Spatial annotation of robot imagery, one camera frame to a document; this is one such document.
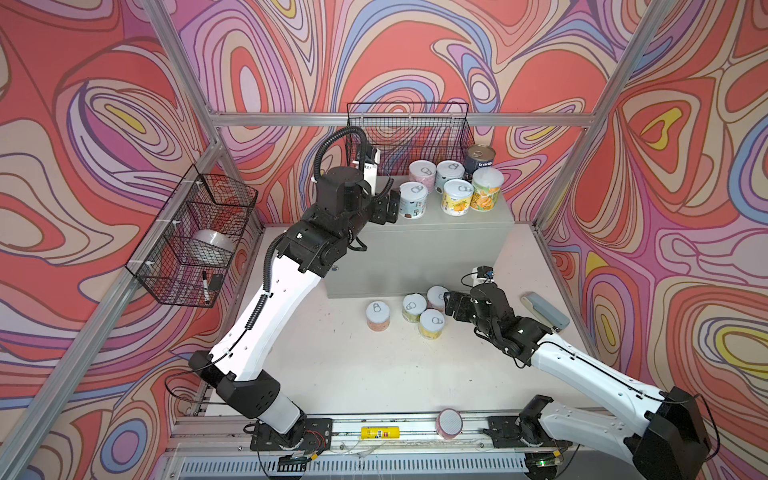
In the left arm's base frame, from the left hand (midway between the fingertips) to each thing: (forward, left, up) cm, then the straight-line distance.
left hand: (382, 183), depth 63 cm
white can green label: (-7, -9, -41) cm, 43 cm away
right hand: (-10, -21, -33) cm, 41 cm away
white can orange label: (-10, +2, -42) cm, 44 cm away
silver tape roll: (-6, +42, -14) cm, 45 cm away
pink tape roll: (-38, -16, -42) cm, 59 cm away
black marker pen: (-12, +44, -22) cm, 50 cm away
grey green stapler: (-8, -50, -43) cm, 66 cm away
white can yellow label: (-12, -14, -42) cm, 46 cm away
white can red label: (-4, -16, -41) cm, 44 cm away
